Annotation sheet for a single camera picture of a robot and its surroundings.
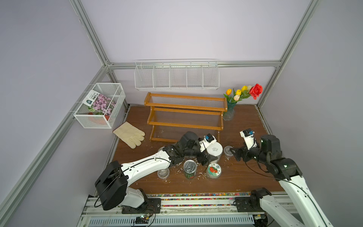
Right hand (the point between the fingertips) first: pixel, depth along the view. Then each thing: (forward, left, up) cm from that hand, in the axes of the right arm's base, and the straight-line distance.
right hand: (237, 144), depth 74 cm
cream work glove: (+20, +69, -20) cm, 75 cm away
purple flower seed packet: (+18, +73, +14) cm, 76 cm away
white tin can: (-3, +12, +2) cm, 13 cm away
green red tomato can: (-9, +25, -9) cm, 28 cm away
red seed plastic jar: (-10, +40, -15) cm, 44 cm away
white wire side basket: (+12, +79, +10) cm, 81 cm away
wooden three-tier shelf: (+32, +39, -15) cm, 52 cm away
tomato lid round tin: (-9, +12, -12) cm, 20 cm away
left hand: (-3, +14, -1) cm, 14 cm away
